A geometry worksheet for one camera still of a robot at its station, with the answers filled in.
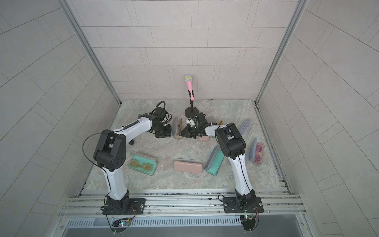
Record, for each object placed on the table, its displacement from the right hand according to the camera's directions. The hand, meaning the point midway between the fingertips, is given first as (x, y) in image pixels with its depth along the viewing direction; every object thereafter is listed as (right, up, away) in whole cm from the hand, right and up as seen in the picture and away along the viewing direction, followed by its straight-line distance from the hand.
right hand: (181, 133), depth 96 cm
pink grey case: (+15, -3, -2) cm, 16 cm away
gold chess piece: (+28, +7, +6) cm, 29 cm away
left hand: (-5, 0, -1) cm, 5 cm away
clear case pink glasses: (+46, -11, -10) cm, 48 cm away
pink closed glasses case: (+7, -16, -17) cm, 24 cm away
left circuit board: (-23, -36, -30) cm, 52 cm away
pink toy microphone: (+5, +35, -2) cm, 36 cm away
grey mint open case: (+20, -13, -15) cm, 29 cm away
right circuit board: (+35, -37, -27) cm, 58 cm away
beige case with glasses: (-2, +4, -7) cm, 8 cm away
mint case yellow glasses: (-20, -17, -13) cm, 29 cm away
